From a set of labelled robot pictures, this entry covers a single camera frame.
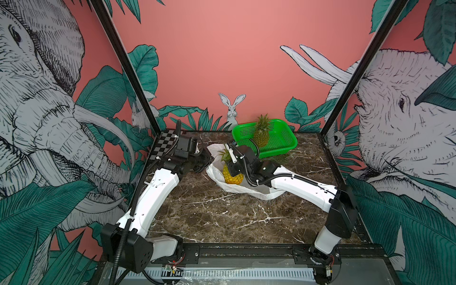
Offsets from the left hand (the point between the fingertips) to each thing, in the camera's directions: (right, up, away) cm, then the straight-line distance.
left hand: (216, 154), depth 76 cm
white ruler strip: (+6, -48, -6) cm, 49 cm away
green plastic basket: (+40, +10, +41) cm, 58 cm away
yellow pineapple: (+9, -12, +5) cm, 16 cm away
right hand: (+4, -2, +3) cm, 5 cm away
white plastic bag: (-1, -8, +2) cm, 8 cm away
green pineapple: (+24, +11, +28) cm, 38 cm away
